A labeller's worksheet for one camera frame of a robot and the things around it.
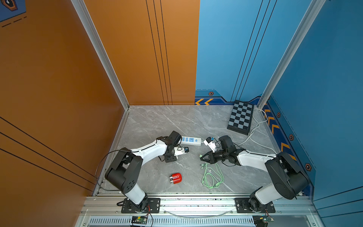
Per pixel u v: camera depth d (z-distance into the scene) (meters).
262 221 0.71
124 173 0.45
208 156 0.80
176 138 0.74
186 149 0.81
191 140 0.96
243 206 0.72
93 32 0.78
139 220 0.72
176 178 0.80
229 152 0.71
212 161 0.76
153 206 0.74
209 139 0.81
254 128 1.03
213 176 0.83
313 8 0.70
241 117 1.09
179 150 0.81
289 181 0.44
